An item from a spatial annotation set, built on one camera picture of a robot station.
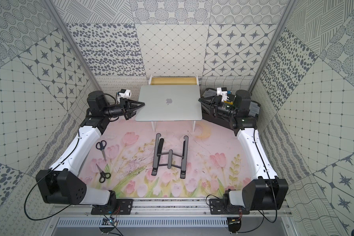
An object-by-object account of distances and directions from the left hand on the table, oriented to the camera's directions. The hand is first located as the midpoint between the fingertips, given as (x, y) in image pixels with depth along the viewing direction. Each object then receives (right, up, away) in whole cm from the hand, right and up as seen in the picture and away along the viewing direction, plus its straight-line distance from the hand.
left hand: (142, 102), depth 67 cm
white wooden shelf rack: (+13, +14, +19) cm, 28 cm away
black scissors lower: (-28, -41, +17) cm, 52 cm away
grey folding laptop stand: (+4, -27, +21) cm, 34 cm away
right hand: (+26, 0, 0) cm, 26 cm away
